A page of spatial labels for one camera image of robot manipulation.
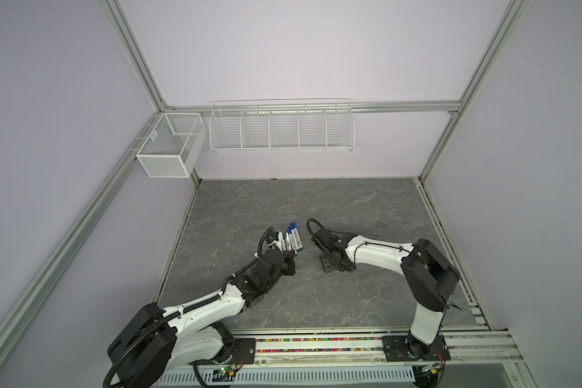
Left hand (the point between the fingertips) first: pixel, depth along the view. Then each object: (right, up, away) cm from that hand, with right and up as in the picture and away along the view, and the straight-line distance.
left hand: (294, 255), depth 83 cm
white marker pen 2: (-1, +4, +16) cm, 17 cm away
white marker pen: (+1, +4, +16) cm, 17 cm away
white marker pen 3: (-2, +4, -1) cm, 5 cm away
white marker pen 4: (-4, +6, -8) cm, 11 cm away
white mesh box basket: (-50, +42, +16) cm, 67 cm away
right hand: (+15, -5, +9) cm, 18 cm away
